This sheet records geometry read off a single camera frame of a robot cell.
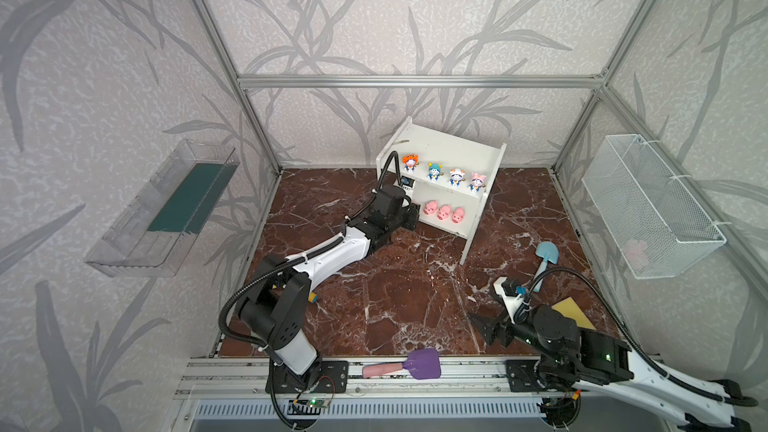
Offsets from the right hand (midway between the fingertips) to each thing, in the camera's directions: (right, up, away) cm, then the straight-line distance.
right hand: (479, 295), depth 72 cm
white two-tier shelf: (-8, +29, -2) cm, 31 cm away
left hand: (-14, +24, +14) cm, 32 cm away
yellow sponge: (+28, -7, +10) cm, 31 cm away
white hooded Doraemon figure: (-6, +29, -3) cm, 30 cm away
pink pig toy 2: (-7, +20, +12) cm, 24 cm away
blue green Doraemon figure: (-11, +30, -2) cm, 32 cm away
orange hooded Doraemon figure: (-17, +33, 0) cm, 37 cm away
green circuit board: (-41, -25, -2) cm, 48 cm away
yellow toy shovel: (-46, -5, +13) cm, 48 cm away
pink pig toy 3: (-3, +19, +12) cm, 23 cm away
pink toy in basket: (+39, +10, 0) cm, 40 cm away
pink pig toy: (-11, +21, +14) cm, 27 cm away
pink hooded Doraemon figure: (-2, +28, -4) cm, 28 cm away
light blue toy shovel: (+28, +6, +24) cm, 38 cm away
